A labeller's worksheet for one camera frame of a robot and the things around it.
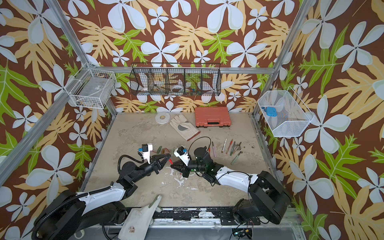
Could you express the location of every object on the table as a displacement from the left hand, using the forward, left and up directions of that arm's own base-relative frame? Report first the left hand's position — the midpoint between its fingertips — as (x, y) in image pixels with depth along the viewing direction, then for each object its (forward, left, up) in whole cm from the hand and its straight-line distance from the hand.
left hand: (169, 154), depth 74 cm
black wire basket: (+51, -1, +9) cm, 52 cm away
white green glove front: (-27, +15, -16) cm, 35 cm away
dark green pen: (+14, -38, -21) cm, 46 cm away
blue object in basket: (+26, -57, +5) cm, 63 cm away
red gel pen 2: (+18, -37, -21) cm, 47 cm away
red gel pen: (-3, -1, -3) cm, 4 cm away
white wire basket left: (+36, +48, +13) cm, 61 cm away
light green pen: (+9, -40, -21) cm, 46 cm away
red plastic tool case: (+43, -27, -18) cm, 54 cm away
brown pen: (+17, -42, -22) cm, 50 cm away
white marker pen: (+18, -33, -21) cm, 43 cm away
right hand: (-3, -1, -6) cm, 7 cm away
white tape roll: (+44, +12, -21) cm, 50 cm away
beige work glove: (+33, -5, -20) cm, 39 cm away
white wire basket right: (+19, -65, +9) cm, 68 cm away
